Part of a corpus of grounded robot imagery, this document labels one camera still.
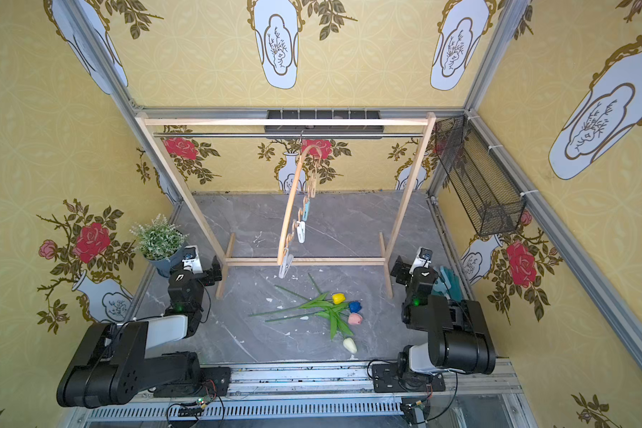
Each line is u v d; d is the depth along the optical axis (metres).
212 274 0.81
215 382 0.73
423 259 0.78
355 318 0.84
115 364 0.42
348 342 0.78
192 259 0.76
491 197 0.84
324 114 0.93
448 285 0.93
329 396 0.73
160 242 0.86
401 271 0.82
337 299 0.88
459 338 0.44
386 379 0.73
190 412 0.72
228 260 0.95
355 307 0.87
